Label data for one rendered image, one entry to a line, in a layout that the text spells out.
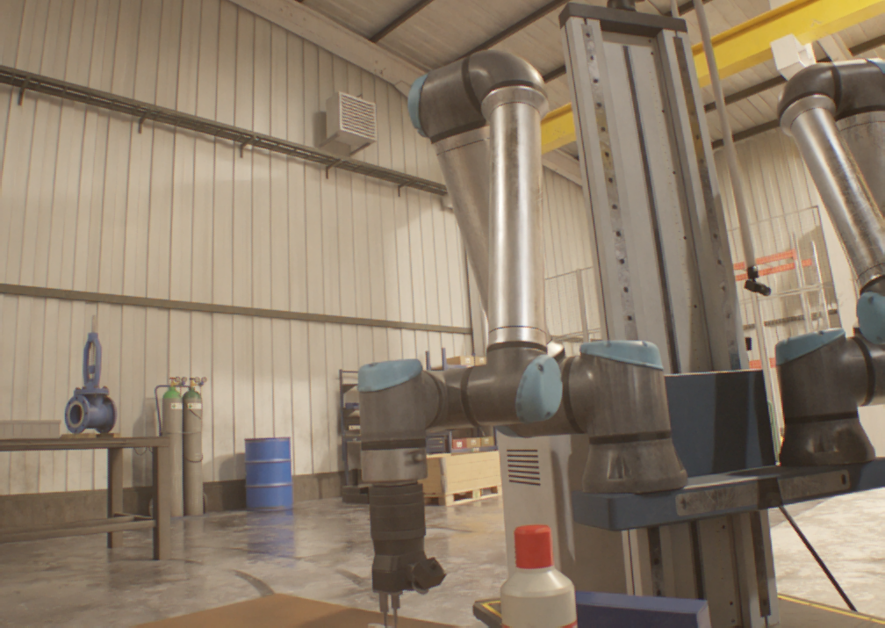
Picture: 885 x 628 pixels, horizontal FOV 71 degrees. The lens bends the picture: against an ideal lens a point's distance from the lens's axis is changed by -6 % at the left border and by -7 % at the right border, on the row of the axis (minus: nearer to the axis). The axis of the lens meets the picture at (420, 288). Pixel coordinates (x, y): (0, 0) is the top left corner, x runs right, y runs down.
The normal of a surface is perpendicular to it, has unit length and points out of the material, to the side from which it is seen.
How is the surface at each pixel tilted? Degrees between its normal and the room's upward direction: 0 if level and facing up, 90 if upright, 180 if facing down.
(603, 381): 87
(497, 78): 79
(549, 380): 95
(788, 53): 90
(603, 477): 70
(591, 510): 90
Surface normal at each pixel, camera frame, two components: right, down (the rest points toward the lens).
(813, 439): -0.69, -0.43
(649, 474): -0.06, -0.54
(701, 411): 0.23, -0.23
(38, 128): 0.67, -0.20
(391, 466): -0.07, -0.22
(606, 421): -0.74, -0.10
